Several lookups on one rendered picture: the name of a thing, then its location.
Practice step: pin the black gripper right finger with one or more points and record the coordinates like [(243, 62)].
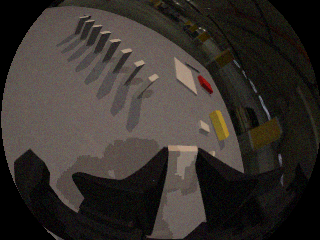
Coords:
[(225, 190)]

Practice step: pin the red flat block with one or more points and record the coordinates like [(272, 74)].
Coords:
[(204, 83)]

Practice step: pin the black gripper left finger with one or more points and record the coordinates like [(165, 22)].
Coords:
[(140, 193)]

